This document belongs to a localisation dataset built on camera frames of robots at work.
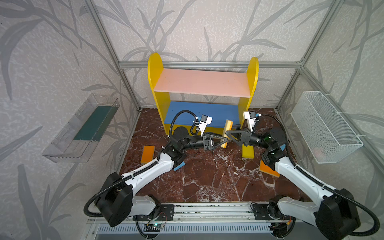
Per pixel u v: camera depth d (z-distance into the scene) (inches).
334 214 15.3
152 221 27.5
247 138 22.4
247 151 35.4
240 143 22.9
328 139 23.8
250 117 23.6
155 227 27.7
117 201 15.8
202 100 47.1
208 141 22.7
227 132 23.1
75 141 24.8
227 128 23.5
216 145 23.0
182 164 35.7
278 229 29.3
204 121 24.3
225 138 23.5
